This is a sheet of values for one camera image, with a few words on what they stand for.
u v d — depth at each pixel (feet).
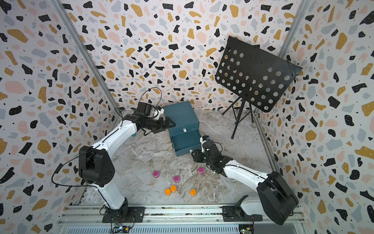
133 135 2.06
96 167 1.53
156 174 2.81
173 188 2.61
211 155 2.14
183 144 2.88
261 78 2.40
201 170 2.87
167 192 2.62
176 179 2.75
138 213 2.41
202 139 2.61
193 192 2.57
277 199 1.38
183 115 2.96
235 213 2.14
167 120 2.58
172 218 2.40
